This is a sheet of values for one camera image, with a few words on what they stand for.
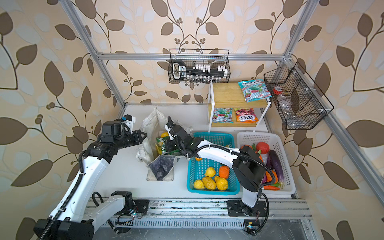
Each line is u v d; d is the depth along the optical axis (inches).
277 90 31.7
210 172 32.2
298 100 30.4
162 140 36.0
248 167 18.0
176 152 33.0
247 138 36.9
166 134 37.6
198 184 30.3
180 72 33.3
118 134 23.1
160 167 30.8
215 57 35.9
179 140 24.7
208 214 29.0
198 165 35.0
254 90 30.2
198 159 34.9
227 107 36.9
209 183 30.8
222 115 35.0
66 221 14.8
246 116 35.0
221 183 30.3
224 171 31.7
